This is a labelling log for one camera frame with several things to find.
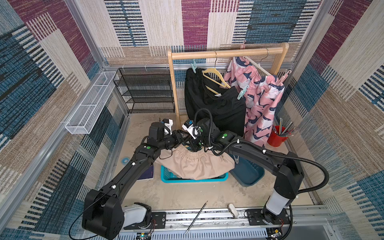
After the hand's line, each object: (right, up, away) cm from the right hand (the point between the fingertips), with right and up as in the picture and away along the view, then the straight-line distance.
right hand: (189, 142), depth 80 cm
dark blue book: (-24, -19, +7) cm, 31 cm away
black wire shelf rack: (-32, +35, +30) cm, 56 cm away
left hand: (0, +4, -2) cm, 4 cm away
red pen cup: (+53, 0, +16) cm, 56 cm away
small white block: (+21, -32, -5) cm, 39 cm away
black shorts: (+19, +19, 0) cm, 27 cm away
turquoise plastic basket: (-11, -19, +5) cm, 23 cm away
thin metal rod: (+3, -36, -5) cm, 37 cm away
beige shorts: (+3, -11, -1) cm, 12 cm away
